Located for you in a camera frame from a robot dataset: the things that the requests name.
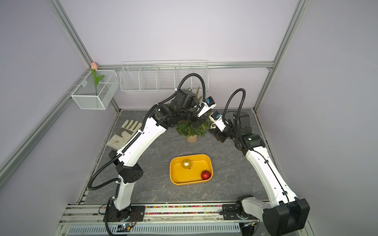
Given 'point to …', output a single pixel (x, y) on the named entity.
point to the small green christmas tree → (192, 132)
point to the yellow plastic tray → (179, 175)
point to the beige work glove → (129, 128)
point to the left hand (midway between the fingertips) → (208, 116)
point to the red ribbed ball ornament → (205, 175)
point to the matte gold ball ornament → (187, 164)
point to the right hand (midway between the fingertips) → (214, 124)
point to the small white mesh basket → (88, 96)
